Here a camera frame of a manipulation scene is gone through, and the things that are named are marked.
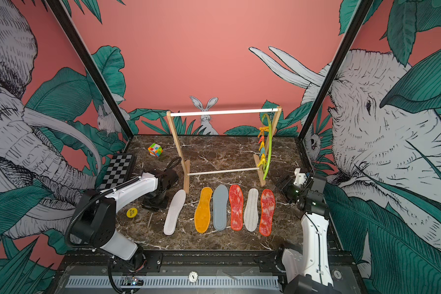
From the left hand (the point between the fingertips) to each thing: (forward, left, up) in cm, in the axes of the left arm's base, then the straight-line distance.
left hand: (157, 208), depth 84 cm
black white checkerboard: (+22, +26, -1) cm, 34 cm away
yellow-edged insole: (-2, -21, -5) cm, 21 cm away
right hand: (+5, -53, +16) cm, 55 cm away
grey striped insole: (+4, -8, -5) cm, 10 cm away
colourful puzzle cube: (+37, +8, -1) cm, 37 cm away
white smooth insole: (+7, -30, -6) cm, 31 cm away
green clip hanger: (+30, -54, +17) cm, 64 cm away
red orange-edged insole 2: (+5, -38, -5) cm, 39 cm away
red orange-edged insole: (0, -53, -5) cm, 54 cm away
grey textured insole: (-2, -45, -5) cm, 45 cm away
